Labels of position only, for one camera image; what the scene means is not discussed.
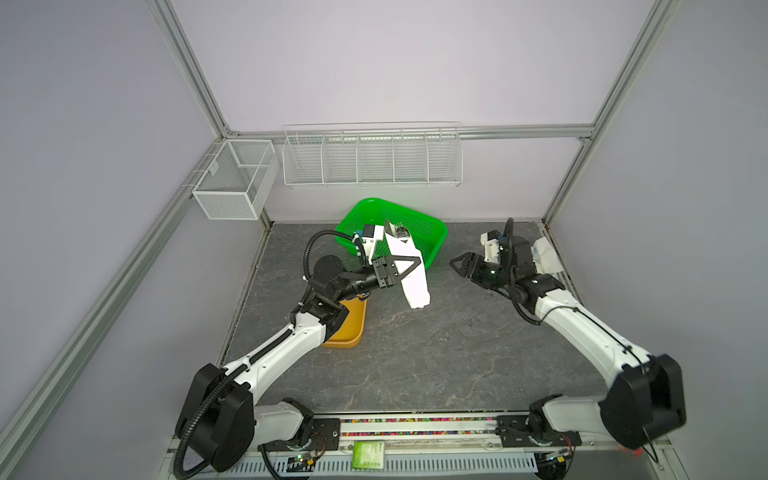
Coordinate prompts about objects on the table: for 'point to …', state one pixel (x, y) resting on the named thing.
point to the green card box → (368, 455)
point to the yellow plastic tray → (352, 326)
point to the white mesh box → (239, 180)
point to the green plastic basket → (427, 234)
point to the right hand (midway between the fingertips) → (457, 266)
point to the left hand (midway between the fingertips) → (421, 269)
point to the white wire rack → (373, 155)
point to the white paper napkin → (415, 286)
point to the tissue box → (545, 257)
